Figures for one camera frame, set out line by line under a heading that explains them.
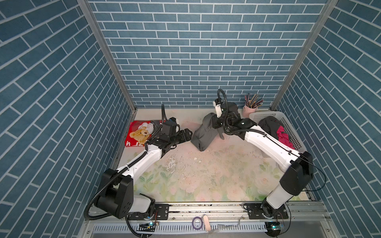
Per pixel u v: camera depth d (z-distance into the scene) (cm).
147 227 71
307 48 85
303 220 75
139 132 99
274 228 70
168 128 64
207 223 68
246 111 111
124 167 45
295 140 94
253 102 112
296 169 42
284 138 94
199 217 72
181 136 75
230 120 61
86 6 70
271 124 99
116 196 41
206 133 91
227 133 61
